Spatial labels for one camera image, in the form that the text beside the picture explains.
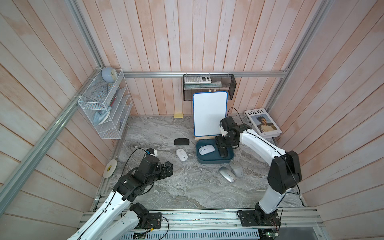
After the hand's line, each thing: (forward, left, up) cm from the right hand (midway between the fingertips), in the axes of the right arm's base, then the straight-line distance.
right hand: (221, 141), depth 91 cm
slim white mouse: (0, +8, -9) cm, 12 cm away
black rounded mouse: (-1, -3, -10) cm, 11 cm away
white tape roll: (-14, +70, -11) cm, 72 cm away
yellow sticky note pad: (+32, +30, -9) cm, 45 cm away
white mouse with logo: (-5, +25, -9) cm, 26 cm away
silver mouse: (-18, -5, -10) cm, 21 cm away
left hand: (-21, +31, +5) cm, 38 cm away
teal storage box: (-5, +3, -11) cm, 12 cm away
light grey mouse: (-13, -9, -9) cm, 18 cm away
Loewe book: (+25, -33, -8) cm, 42 cm away
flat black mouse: (+7, +26, -10) cm, 29 cm away
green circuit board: (-45, -19, -12) cm, 51 cm away
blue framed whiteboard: (+13, +8, +15) cm, 22 cm away
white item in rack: (+3, +68, +19) cm, 71 cm away
